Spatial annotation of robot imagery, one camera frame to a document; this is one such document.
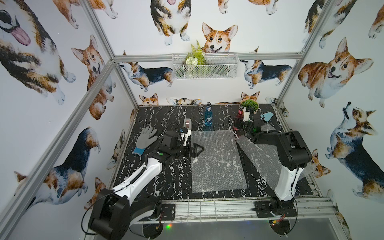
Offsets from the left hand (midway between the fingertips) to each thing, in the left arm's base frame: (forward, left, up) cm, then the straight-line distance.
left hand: (200, 146), depth 79 cm
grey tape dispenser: (+25, +8, -12) cm, 29 cm away
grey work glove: (+15, +36, -15) cm, 42 cm away
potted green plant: (+37, -36, -4) cm, 52 cm away
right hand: (+25, -24, -5) cm, 36 cm away
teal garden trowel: (+33, -52, -17) cm, 64 cm away
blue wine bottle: (+25, -6, -4) cm, 26 cm away
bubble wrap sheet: (-5, -11, -15) cm, 20 cm away
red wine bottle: (+18, -24, -1) cm, 30 cm away
